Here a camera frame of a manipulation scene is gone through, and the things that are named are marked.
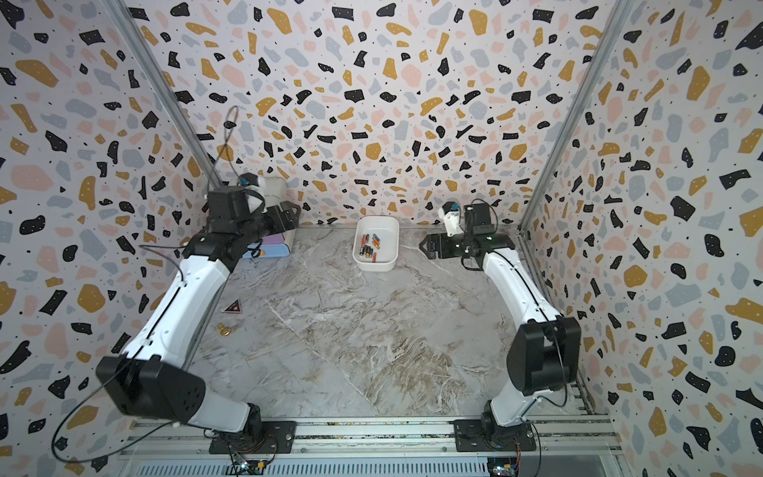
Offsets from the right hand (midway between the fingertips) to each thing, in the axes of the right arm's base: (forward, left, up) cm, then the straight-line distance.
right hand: (435, 241), depth 85 cm
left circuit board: (-52, +45, -24) cm, 73 cm away
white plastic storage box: (+21, +21, -23) cm, 38 cm away
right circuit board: (-50, -16, -26) cm, 58 cm away
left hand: (-1, +39, +13) cm, 41 cm away
